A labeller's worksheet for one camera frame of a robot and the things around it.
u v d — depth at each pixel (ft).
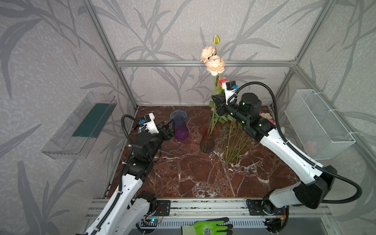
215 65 1.79
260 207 2.41
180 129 3.43
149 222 2.36
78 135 2.10
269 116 3.55
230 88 1.79
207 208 2.47
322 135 2.00
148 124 1.93
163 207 2.42
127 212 1.80
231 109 1.90
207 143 3.07
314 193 1.28
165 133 1.98
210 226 2.22
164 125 2.02
